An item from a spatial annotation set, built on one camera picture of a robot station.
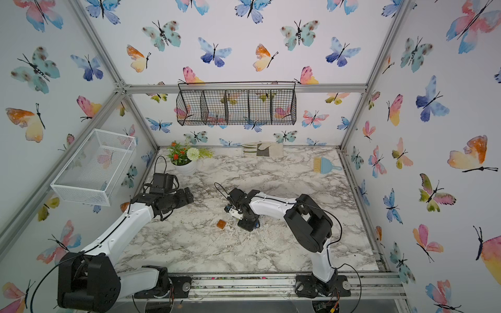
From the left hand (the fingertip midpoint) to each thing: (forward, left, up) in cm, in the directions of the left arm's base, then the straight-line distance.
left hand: (187, 196), depth 87 cm
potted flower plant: (+23, +6, 0) cm, 23 cm away
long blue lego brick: (-14, -30, +1) cm, 33 cm away
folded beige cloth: (+38, -35, -10) cm, 52 cm away
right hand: (-7, -27, -10) cm, 30 cm away
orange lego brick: (-9, -14, -10) cm, 19 cm away
